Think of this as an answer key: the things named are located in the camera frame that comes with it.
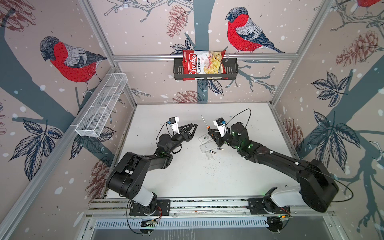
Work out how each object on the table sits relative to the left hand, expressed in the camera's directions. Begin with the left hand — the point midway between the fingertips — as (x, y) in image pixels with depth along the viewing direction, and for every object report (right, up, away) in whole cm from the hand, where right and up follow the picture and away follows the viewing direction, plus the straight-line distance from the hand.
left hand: (195, 126), depth 77 cm
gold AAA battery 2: (+17, -16, +17) cm, 29 cm away
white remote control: (+7, -10, +20) cm, 23 cm away
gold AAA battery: (+10, -17, +15) cm, 25 cm away
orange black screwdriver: (+8, -1, +3) cm, 8 cm away
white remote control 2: (+9, -14, +18) cm, 24 cm away
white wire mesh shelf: (-50, +4, -5) cm, 50 cm away
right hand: (+8, -5, +4) cm, 10 cm away
